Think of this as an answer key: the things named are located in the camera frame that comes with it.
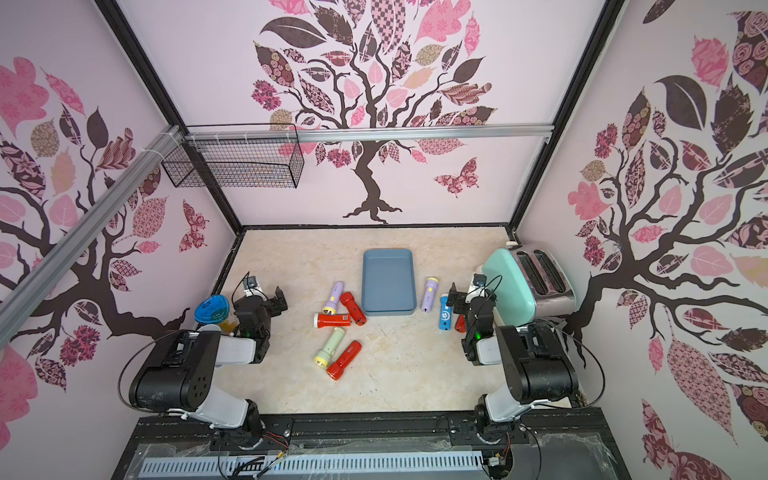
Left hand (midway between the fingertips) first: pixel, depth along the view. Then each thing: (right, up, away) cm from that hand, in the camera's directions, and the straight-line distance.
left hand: (266, 295), depth 93 cm
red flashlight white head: (+19, -7, -4) cm, 21 cm away
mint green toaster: (+79, +5, -12) cm, 80 cm away
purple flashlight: (+53, 0, +4) cm, 53 cm away
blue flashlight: (+58, -6, -1) cm, 58 cm away
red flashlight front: (+28, -16, -10) cm, 34 cm away
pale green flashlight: (+20, -17, -10) cm, 28 cm away
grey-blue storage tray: (+39, +4, +8) cm, 40 cm away
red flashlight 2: (+62, -8, -3) cm, 63 cm away
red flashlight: (+28, -5, +1) cm, 28 cm away
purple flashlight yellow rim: (+22, 0, +2) cm, 22 cm away
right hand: (+65, +4, -2) cm, 66 cm away
